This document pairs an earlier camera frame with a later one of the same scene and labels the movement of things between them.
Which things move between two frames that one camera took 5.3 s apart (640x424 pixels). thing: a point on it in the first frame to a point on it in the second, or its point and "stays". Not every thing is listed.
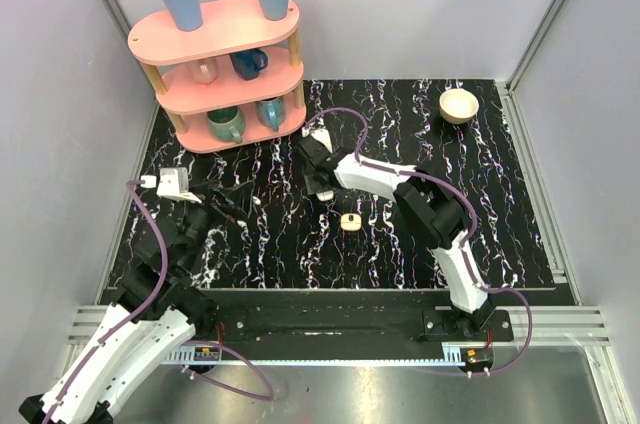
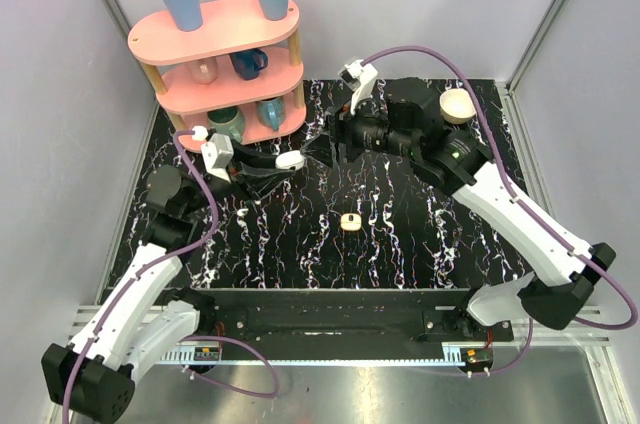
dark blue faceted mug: (248, 63) stays
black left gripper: (215, 199) to (239, 172)
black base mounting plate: (353, 316) stays
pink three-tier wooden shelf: (230, 84) stays
